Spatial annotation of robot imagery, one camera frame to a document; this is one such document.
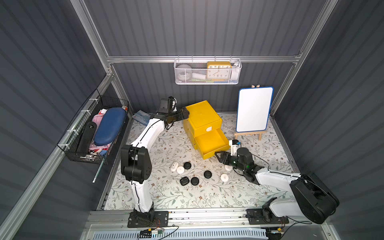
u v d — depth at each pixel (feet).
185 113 2.72
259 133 3.35
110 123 2.23
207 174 2.91
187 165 2.99
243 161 2.23
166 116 2.18
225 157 2.52
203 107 3.10
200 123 2.80
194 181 2.77
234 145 2.60
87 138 2.10
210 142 3.05
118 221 2.47
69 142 1.98
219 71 2.92
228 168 2.91
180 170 2.92
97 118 2.37
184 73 2.76
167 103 2.32
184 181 2.77
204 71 2.96
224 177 2.83
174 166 2.94
